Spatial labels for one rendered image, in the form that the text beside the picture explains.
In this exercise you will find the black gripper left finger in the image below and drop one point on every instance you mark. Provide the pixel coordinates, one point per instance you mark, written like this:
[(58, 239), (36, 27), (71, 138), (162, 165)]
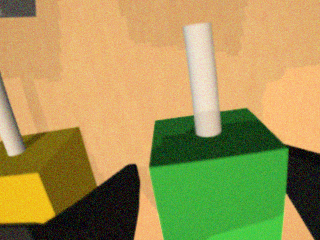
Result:
[(109, 212)]

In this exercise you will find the yellow block with white pin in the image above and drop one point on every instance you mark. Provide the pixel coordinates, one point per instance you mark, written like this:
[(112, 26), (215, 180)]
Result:
[(41, 174)]

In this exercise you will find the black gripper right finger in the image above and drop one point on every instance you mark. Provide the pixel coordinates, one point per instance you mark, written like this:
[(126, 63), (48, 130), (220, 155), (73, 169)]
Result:
[(303, 186)]

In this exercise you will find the green block with grey pin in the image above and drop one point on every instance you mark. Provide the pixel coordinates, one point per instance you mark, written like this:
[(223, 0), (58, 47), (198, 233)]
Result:
[(216, 175)]

